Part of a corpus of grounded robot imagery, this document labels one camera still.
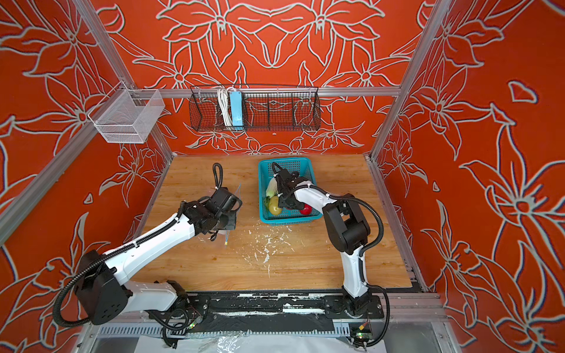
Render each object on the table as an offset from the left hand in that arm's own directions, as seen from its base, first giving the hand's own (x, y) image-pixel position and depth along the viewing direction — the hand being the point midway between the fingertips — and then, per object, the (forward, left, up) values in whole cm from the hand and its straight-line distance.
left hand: (231, 218), depth 81 cm
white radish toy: (+20, -14, -8) cm, 26 cm away
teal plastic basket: (+33, -28, -6) cm, 44 cm away
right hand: (+14, -20, -9) cm, 26 cm away
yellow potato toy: (+11, -15, -7) cm, 20 cm away
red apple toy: (+10, -30, -8) cm, 33 cm away
